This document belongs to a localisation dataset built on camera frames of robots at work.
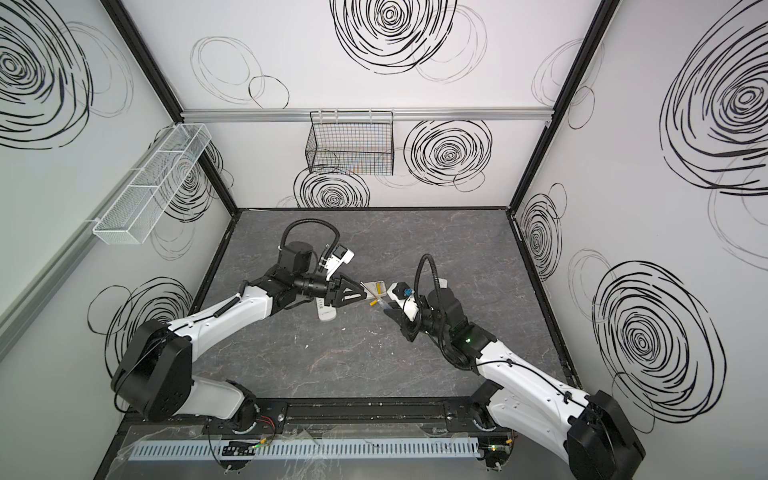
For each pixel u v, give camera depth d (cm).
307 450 77
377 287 97
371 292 74
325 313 91
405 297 66
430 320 65
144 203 75
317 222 64
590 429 40
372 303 75
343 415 75
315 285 70
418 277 64
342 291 69
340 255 71
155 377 42
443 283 97
